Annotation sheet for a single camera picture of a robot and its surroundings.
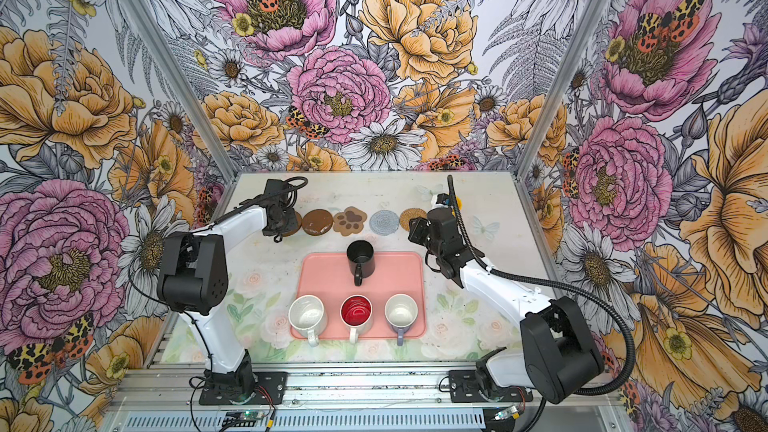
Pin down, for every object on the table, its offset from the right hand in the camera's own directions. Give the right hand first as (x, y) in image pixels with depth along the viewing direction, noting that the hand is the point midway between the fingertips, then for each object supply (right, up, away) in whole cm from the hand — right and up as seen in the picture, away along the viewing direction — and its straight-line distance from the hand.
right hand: (412, 229), depth 87 cm
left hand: (-40, -2, +12) cm, 42 cm away
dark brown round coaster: (-32, +1, +21) cm, 38 cm away
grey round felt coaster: (-8, +1, +21) cm, 23 cm away
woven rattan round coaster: (0, +3, +23) cm, 23 cm away
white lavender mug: (-3, -23, 0) cm, 23 cm away
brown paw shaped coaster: (-21, +1, +20) cm, 29 cm away
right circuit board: (+22, -41, -15) cm, 49 cm away
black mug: (-15, -9, +7) cm, 19 cm away
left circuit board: (-40, -42, -16) cm, 61 cm away
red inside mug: (-16, -23, -2) cm, 28 cm away
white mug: (-29, -24, -2) cm, 38 cm away
